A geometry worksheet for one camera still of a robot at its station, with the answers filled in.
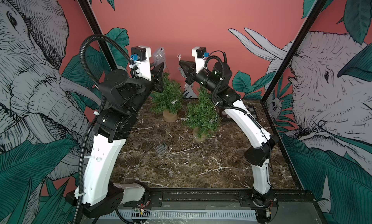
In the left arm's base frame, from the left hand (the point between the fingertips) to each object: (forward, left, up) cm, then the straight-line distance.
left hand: (159, 61), depth 48 cm
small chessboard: (+25, -59, -58) cm, 87 cm away
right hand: (+10, -6, -6) cm, 13 cm away
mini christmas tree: (-2, -17, -31) cm, 35 cm away
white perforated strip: (-39, -1, -60) cm, 72 cm away
